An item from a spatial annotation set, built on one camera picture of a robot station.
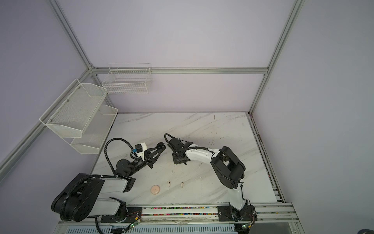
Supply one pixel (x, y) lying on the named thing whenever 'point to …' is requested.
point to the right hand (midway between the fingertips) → (176, 161)
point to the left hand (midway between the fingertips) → (161, 149)
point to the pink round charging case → (155, 189)
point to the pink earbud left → (169, 182)
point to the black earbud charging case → (160, 146)
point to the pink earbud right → (181, 185)
